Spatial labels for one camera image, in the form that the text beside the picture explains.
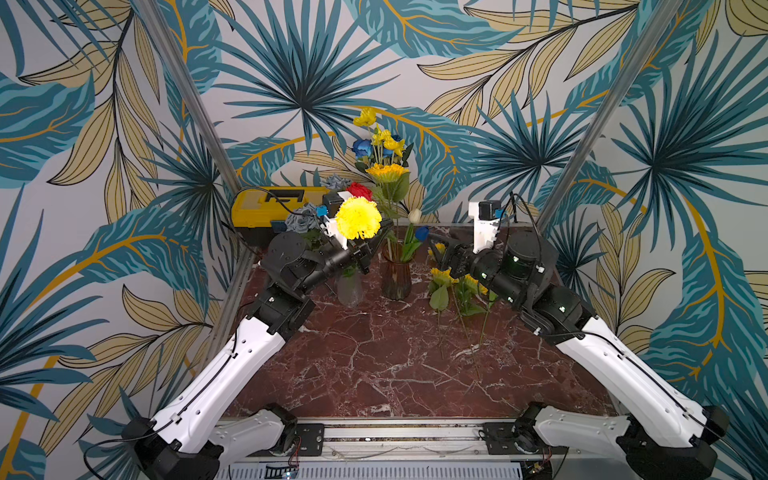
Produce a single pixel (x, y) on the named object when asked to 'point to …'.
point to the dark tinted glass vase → (396, 278)
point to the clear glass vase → (349, 290)
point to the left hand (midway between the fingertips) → (391, 228)
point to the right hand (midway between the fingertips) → (439, 233)
